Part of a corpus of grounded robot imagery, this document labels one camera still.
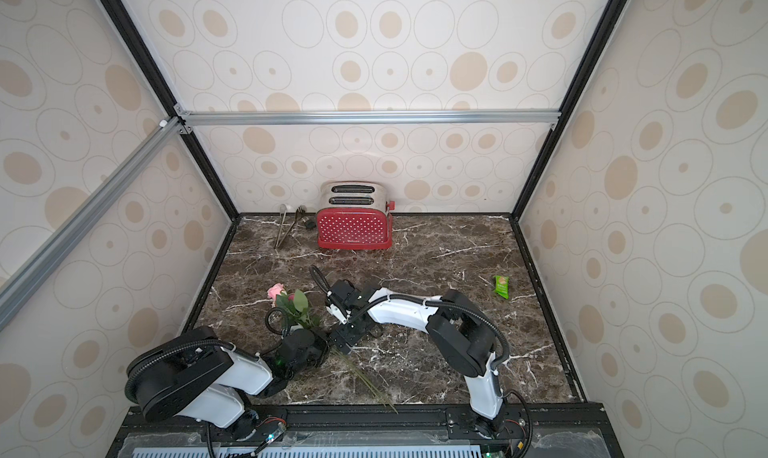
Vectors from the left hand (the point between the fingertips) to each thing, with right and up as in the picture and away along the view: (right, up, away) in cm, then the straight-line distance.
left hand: (350, 332), depth 86 cm
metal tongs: (-24, +38, +30) cm, 54 cm away
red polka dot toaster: (0, +35, +11) cm, 37 cm away
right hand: (+3, 0, +3) cm, 4 cm away
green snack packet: (+48, +12, +11) cm, 51 cm away
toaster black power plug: (-19, +33, +28) cm, 48 cm away
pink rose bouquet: (-16, +7, +1) cm, 18 cm away
